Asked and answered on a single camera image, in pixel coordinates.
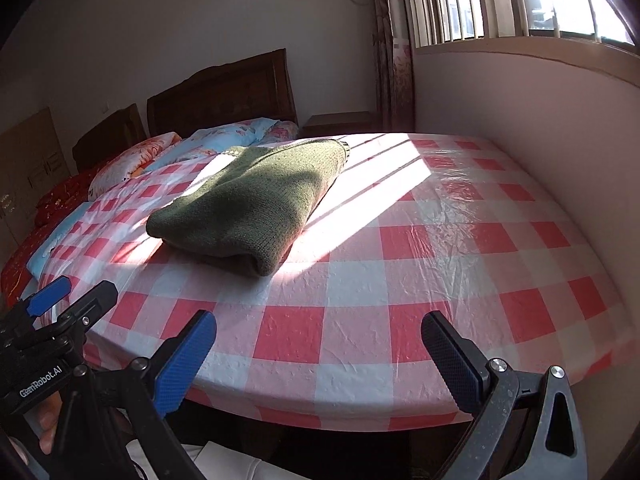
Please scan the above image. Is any green and white knit sweater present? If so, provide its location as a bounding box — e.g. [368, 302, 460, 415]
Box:
[145, 138, 349, 278]

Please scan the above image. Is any person left hand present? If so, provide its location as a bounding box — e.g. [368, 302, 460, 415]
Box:
[37, 392, 62, 455]

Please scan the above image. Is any red blanket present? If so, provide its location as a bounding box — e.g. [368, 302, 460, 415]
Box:
[1, 162, 104, 309]

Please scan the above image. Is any red white checkered bed sheet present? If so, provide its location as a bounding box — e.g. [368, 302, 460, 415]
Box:
[40, 133, 638, 431]

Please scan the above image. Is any orange floral pillow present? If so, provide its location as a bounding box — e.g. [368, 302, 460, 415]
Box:
[88, 132, 182, 200]

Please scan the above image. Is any dark wooden headboard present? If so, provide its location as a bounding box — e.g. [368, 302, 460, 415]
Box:
[72, 103, 146, 172]
[146, 49, 297, 139]

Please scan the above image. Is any light blue floral pillow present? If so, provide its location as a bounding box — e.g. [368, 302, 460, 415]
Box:
[144, 118, 298, 172]

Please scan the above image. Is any dark wooden nightstand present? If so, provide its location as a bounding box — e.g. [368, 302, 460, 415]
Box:
[298, 112, 378, 138]

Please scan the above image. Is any floral curtain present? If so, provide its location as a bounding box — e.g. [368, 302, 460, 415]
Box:
[372, 0, 416, 132]

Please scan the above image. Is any barred window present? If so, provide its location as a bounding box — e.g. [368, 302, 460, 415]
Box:
[407, 0, 639, 52]

